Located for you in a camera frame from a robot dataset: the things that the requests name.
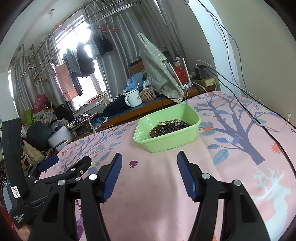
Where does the brown wooden bead bracelet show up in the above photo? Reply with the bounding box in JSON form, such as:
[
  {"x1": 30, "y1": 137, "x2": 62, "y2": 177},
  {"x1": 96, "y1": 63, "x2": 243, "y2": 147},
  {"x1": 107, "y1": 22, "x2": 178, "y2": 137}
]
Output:
[{"x1": 149, "y1": 118, "x2": 191, "y2": 139}]

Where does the dark green bag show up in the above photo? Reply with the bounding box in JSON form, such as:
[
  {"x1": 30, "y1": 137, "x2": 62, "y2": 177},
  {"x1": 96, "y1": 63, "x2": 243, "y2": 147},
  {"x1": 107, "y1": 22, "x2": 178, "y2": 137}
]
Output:
[{"x1": 26, "y1": 121, "x2": 53, "y2": 152}]

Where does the white storage box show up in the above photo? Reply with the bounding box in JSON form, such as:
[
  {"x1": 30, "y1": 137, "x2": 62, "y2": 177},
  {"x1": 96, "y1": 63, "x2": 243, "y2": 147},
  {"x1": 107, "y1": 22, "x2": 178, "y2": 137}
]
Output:
[{"x1": 47, "y1": 126, "x2": 74, "y2": 152}]

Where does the small folding table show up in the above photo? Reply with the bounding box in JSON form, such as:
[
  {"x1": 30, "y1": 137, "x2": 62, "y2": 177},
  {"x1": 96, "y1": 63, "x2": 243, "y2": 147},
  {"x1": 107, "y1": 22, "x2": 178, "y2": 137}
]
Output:
[{"x1": 68, "y1": 112, "x2": 99, "y2": 133}]

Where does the dark folded garment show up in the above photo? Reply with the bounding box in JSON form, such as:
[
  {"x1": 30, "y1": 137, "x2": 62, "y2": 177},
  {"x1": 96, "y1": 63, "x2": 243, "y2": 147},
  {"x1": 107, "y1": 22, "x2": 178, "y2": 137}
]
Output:
[{"x1": 102, "y1": 95, "x2": 129, "y2": 117}]

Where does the pink hanging garment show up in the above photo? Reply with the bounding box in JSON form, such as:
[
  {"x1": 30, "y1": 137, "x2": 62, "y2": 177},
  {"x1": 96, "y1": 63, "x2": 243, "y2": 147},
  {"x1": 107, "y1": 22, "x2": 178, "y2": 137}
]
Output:
[{"x1": 52, "y1": 63, "x2": 78, "y2": 102}]

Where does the blue topped wooden desk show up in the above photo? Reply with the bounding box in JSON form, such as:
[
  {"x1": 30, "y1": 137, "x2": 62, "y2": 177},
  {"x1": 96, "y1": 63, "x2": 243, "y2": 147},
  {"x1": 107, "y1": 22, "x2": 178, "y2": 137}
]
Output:
[{"x1": 99, "y1": 84, "x2": 216, "y2": 130}]

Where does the pink printed bed sheet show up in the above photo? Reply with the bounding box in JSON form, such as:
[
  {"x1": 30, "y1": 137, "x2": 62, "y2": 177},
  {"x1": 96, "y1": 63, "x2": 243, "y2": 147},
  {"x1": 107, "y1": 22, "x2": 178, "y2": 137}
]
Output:
[{"x1": 41, "y1": 91, "x2": 295, "y2": 240}]

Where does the white enamel mug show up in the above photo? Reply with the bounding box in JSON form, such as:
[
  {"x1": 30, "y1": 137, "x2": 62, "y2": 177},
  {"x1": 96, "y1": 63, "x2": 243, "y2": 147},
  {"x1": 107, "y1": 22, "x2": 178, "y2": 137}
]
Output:
[{"x1": 124, "y1": 89, "x2": 142, "y2": 108}]

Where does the bag of biscuits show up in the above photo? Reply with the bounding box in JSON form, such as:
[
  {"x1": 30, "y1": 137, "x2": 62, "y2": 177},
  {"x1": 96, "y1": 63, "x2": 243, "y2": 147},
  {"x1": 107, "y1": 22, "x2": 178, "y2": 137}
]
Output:
[{"x1": 140, "y1": 77, "x2": 156, "y2": 103}]

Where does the light blue clothes pile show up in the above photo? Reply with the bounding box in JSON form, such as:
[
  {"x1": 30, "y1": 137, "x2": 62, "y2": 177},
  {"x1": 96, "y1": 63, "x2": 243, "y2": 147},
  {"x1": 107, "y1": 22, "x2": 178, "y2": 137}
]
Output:
[{"x1": 123, "y1": 71, "x2": 147, "y2": 92}]

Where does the dark hanging garment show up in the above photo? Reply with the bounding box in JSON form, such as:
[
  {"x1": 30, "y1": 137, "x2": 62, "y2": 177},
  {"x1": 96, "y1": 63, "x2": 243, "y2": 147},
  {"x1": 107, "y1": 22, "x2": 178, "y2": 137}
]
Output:
[{"x1": 76, "y1": 43, "x2": 95, "y2": 77}]

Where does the green plastic tray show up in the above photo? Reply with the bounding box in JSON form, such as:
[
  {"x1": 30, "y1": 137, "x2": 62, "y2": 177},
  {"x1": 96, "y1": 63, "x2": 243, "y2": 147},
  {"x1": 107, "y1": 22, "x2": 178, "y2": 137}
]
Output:
[{"x1": 133, "y1": 103, "x2": 201, "y2": 153}]

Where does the cardboard box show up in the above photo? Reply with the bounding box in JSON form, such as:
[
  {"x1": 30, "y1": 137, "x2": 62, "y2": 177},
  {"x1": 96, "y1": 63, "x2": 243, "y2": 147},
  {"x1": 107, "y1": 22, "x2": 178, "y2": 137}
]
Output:
[{"x1": 128, "y1": 59, "x2": 144, "y2": 75}]

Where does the grey dotted cloth cover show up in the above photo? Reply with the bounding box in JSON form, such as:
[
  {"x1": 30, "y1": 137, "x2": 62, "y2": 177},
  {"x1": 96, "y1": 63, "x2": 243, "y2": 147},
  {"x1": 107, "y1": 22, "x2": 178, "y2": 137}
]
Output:
[{"x1": 137, "y1": 33, "x2": 184, "y2": 103}]

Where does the blender with red contents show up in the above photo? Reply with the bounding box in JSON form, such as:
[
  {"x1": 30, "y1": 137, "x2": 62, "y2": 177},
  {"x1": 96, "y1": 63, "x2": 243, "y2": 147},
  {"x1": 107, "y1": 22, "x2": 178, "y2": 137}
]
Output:
[{"x1": 170, "y1": 57, "x2": 193, "y2": 89}]

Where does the grey curtain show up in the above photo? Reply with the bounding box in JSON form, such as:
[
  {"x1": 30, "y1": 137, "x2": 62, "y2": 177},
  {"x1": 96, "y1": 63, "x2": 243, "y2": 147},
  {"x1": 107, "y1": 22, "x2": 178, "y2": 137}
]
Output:
[{"x1": 82, "y1": 1, "x2": 185, "y2": 99}]

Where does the black cable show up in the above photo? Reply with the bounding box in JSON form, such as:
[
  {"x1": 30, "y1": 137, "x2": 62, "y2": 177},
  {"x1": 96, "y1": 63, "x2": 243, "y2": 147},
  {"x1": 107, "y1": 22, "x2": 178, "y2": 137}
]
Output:
[{"x1": 196, "y1": 0, "x2": 296, "y2": 176}]

